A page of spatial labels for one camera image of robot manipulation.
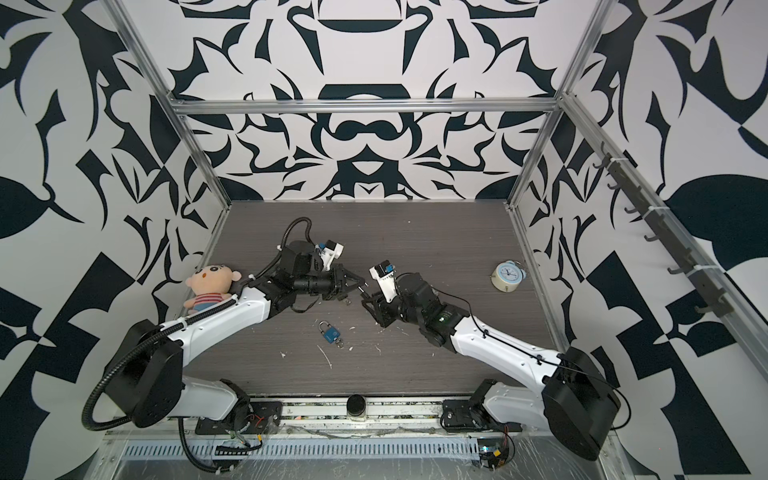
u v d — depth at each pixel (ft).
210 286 2.95
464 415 2.45
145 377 1.37
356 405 2.22
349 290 2.49
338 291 2.37
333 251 2.54
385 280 2.29
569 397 1.33
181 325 1.52
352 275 2.53
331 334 2.85
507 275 3.16
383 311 2.25
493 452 2.33
